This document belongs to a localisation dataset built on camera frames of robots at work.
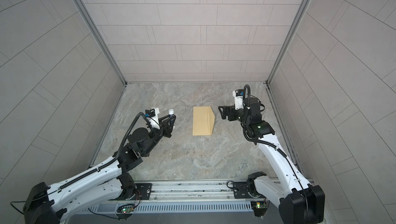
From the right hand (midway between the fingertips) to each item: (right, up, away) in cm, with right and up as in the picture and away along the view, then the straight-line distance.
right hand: (225, 106), depth 77 cm
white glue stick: (-26, -2, -9) cm, 27 cm away
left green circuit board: (-43, -43, -12) cm, 62 cm away
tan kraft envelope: (-12, -11, +21) cm, 26 cm away
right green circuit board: (+14, -45, -9) cm, 48 cm away
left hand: (-23, -4, -7) cm, 24 cm away
